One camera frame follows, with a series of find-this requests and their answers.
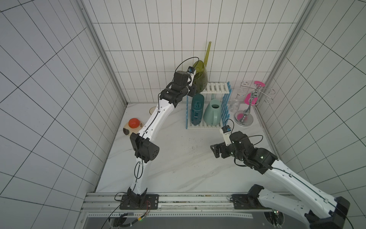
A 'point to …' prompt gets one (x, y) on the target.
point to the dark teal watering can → (198, 105)
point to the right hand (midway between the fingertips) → (213, 145)
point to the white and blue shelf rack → (213, 88)
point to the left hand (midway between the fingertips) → (192, 87)
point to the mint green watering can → (212, 113)
